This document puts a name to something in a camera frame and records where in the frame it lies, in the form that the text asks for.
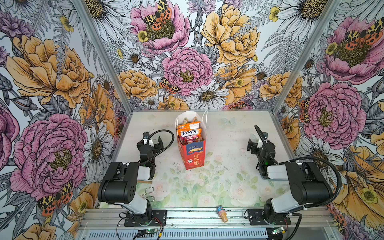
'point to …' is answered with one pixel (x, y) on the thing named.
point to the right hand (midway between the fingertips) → (257, 143)
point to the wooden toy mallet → (144, 181)
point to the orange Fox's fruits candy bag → (190, 135)
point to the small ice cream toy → (222, 213)
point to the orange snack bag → (189, 126)
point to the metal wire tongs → (147, 194)
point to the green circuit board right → (276, 231)
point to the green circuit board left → (147, 233)
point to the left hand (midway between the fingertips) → (152, 141)
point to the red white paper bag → (193, 155)
